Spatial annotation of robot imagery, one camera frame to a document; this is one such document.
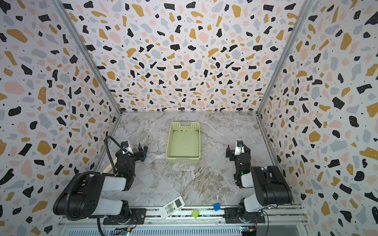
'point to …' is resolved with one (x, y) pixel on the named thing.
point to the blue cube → (216, 207)
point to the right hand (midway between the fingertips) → (238, 145)
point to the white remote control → (171, 207)
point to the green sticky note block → (195, 214)
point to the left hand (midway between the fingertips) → (132, 145)
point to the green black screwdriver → (142, 159)
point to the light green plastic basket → (183, 145)
